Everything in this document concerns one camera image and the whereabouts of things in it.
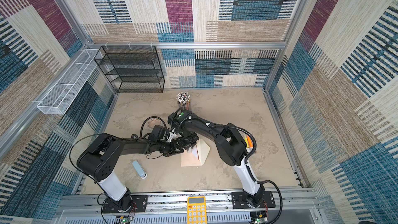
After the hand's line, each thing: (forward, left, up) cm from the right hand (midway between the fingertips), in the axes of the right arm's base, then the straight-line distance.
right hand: (190, 149), depth 84 cm
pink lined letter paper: (+1, -2, -6) cm, 6 cm away
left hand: (+2, +4, -4) cm, 6 cm away
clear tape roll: (+22, +25, -5) cm, 33 cm away
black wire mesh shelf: (+54, +40, +13) cm, 68 cm away
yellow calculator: (-27, -3, -5) cm, 27 cm away
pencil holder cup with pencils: (+25, +4, +12) cm, 28 cm away
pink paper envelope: (-3, +2, -6) cm, 7 cm away
